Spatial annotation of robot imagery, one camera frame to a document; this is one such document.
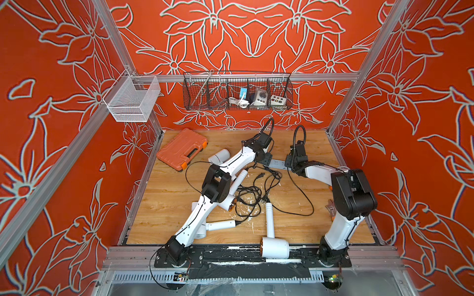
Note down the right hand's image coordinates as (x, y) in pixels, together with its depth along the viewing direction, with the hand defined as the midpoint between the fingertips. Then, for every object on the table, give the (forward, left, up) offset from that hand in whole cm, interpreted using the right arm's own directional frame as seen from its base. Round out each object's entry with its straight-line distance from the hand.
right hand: (288, 157), depth 100 cm
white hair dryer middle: (-16, +29, -1) cm, 33 cm away
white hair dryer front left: (-37, +38, -2) cm, 53 cm away
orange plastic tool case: (+5, +60, +1) cm, 61 cm away
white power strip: (-3, +6, -3) cm, 7 cm away
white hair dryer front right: (-45, +14, +1) cm, 47 cm away
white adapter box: (+16, +16, +27) cm, 35 cm away
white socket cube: (+19, +8, +24) cm, 32 cm away
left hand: (+2, +13, -2) cm, 13 cm away
